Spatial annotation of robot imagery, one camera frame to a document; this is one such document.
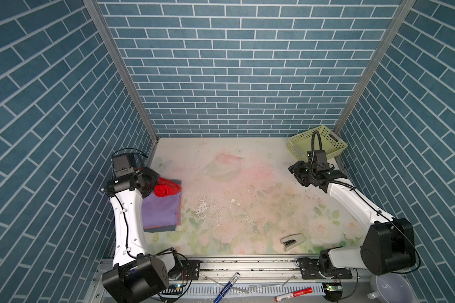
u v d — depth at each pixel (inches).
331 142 45.9
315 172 25.9
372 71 35.0
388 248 16.2
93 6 27.3
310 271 28.8
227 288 27.2
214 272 29.7
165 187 27.2
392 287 27.6
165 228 32.1
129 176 19.8
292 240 31.5
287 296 26.7
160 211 32.4
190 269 29.0
